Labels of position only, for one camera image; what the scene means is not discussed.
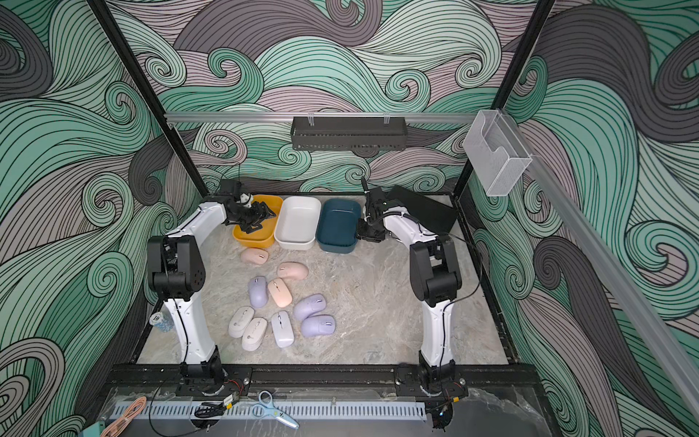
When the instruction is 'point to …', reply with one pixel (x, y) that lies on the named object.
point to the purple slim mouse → (258, 291)
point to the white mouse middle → (253, 333)
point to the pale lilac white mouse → (282, 328)
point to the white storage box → (298, 221)
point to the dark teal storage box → (338, 225)
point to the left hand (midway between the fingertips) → (269, 216)
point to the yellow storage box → (265, 237)
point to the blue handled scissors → (266, 407)
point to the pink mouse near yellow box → (255, 255)
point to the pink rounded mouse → (292, 270)
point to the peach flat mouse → (280, 292)
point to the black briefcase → (437, 213)
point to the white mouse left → (239, 320)
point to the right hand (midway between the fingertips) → (357, 237)
